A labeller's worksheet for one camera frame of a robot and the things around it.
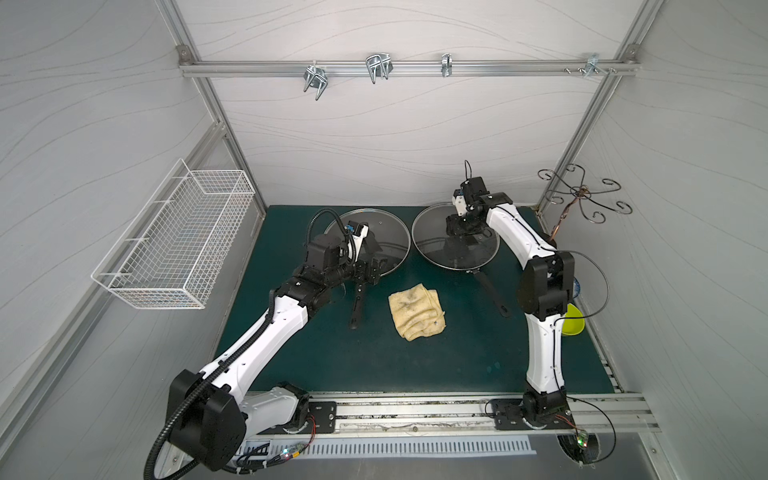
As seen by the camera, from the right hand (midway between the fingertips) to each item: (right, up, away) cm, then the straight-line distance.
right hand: (459, 225), depth 97 cm
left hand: (-27, -8, -20) cm, 35 cm away
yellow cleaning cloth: (-14, -27, -7) cm, 31 cm away
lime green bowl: (+33, -31, -9) cm, 46 cm away
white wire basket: (-74, -8, -29) cm, 80 cm away
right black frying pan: (+1, -10, -4) cm, 11 cm away
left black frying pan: (-23, -12, -1) cm, 26 cm away
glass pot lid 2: (-24, -1, +12) cm, 27 cm away
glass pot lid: (-9, +1, +7) cm, 11 cm away
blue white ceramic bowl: (+35, -19, -7) cm, 40 cm away
